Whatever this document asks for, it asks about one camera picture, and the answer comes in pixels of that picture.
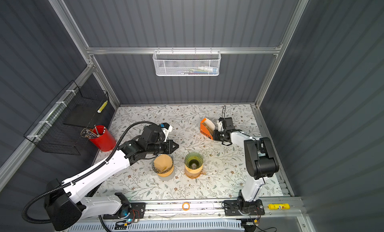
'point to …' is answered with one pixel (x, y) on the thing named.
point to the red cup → (104, 141)
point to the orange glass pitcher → (192, 175)
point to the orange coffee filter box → (207, 127)
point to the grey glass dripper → (153, 168)
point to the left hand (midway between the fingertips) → (179, 145)
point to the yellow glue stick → (274, 206)
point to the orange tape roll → (184, 208)
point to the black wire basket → (59, 130)
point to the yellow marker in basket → (102, 106)
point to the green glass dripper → (193, 160)
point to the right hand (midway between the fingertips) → (215, 136)
